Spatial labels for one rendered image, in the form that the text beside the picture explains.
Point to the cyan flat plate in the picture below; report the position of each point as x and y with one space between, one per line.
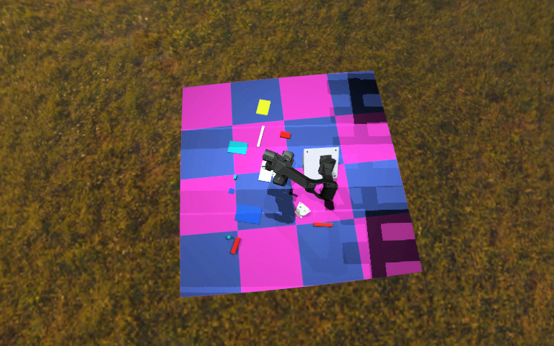
237 147

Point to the red rectangular bar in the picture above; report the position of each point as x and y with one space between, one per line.
236 244

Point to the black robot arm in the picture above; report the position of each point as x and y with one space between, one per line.
282 165

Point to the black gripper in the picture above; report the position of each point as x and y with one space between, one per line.
278 179

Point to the yellow rectangular block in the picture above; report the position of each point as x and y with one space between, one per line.
263 107

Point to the blue flat square plate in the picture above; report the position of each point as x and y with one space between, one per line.
248 214

